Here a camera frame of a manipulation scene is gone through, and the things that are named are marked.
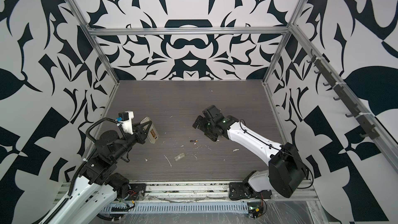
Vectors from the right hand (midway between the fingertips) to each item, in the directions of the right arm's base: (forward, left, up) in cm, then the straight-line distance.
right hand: (197, 128), depth 81 cm
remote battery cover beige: (-10, +10, -13) cm, 19 cm away
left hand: (-2, +21, +14) cm, 25 cm away
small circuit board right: (-34, -25, -16) cm, 45 cm away
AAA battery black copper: (-1, +4, -13) cm, 14 cm away
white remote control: (-6, +22, +13) cm, 26 cm away
